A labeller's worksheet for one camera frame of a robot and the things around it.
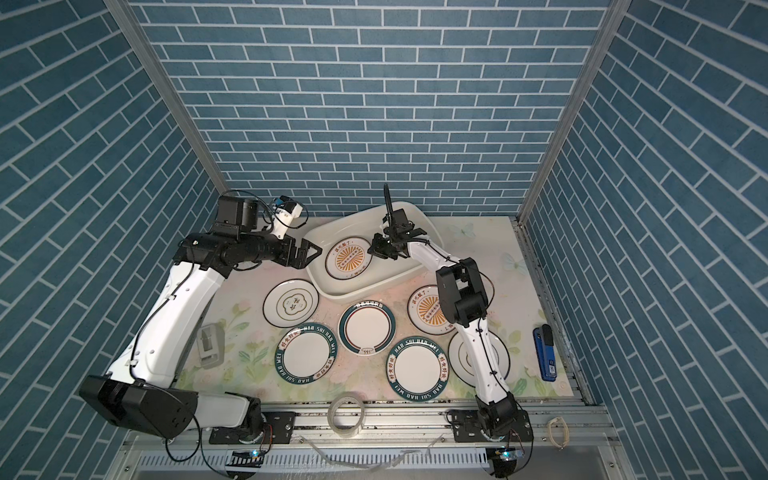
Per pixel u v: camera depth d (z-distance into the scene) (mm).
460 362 845
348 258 1038
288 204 630
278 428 734
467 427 736
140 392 376
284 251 628
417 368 830
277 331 908
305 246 642
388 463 698
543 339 860
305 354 865
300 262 637
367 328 914
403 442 735
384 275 1001
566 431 726
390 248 912
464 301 627
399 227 849
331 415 738
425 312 938
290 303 963
